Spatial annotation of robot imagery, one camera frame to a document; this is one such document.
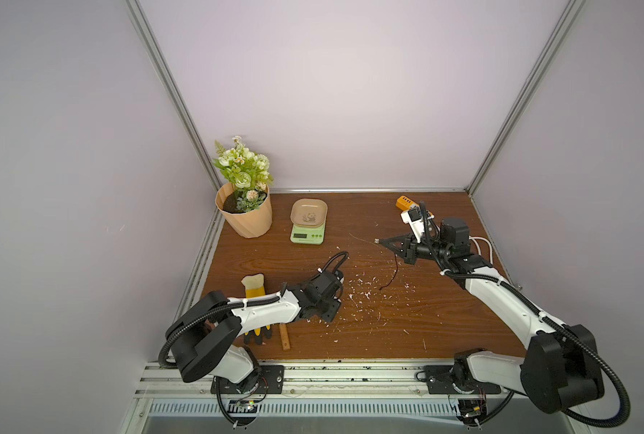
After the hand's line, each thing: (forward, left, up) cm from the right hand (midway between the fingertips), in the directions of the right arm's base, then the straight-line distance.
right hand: (386, 241), depth 76 cm
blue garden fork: (-21, +30, -21) cm, 42 cm away
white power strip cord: (+18, -40, -23) cm, 49 cm away
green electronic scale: (+17, +26, -21) cm, 37 cm away
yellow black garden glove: (-6, +42, -19) cm, 46 cm away
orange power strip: (+35, -14, -22) cm, 43 cm away
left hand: (-11, +14, -22) cm, 28 cm away
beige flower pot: (+15, +45, -11) cm, 49 cm away
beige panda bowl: (+27, +27, -19) cm, 43 cm away
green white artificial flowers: (+24, +45, +5) cm, 51 cm away
